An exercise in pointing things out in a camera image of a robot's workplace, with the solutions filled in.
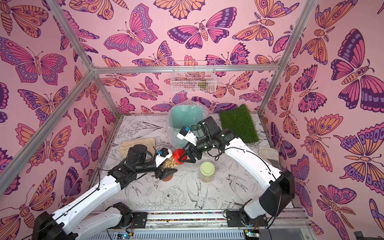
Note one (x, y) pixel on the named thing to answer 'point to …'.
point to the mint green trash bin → (182, 116)
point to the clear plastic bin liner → (186, 102)
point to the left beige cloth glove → (149, 142)
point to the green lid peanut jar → (207, 171)
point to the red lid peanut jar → (170, 163)
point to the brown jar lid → (168, 178)
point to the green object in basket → (202, 85)
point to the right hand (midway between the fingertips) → (183, 152)
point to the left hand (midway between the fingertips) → (174, 161)
